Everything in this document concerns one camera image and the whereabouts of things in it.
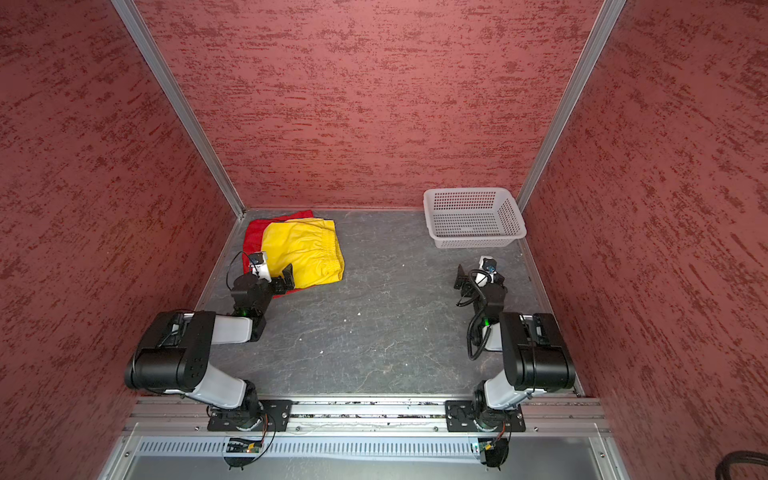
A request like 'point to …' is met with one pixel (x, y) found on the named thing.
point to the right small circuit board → (485, 446)
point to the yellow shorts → (311, 245)
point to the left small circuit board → (243, 447)
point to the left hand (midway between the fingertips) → (278, 270)
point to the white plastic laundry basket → (472, 217)
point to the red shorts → (252, 240)
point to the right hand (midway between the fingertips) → (472, 269)
